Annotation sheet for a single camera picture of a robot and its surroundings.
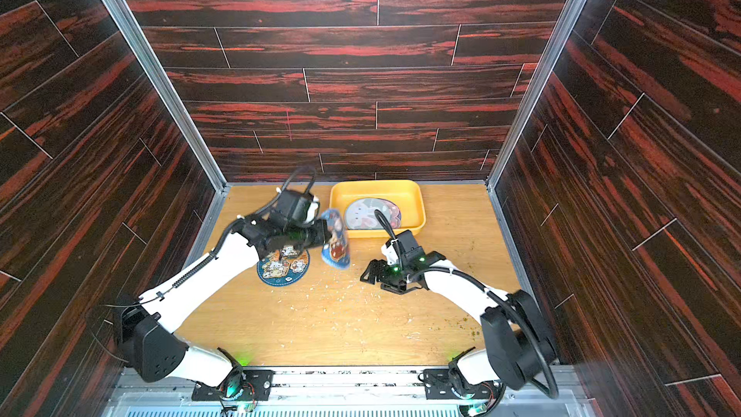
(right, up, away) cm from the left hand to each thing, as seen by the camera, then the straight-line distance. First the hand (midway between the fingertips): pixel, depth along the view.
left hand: (337, 234), depth 78 cm
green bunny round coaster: (+6, +5, +30) cm, 31 cm away
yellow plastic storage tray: (+24, +13, +36) cm, 45 cm away
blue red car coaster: (0, -5, -1) cm, 5 cm away
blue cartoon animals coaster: (-20, -13, +18) cm, 30 cm away
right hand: (+11, -14, +8) cm, 19 cm away
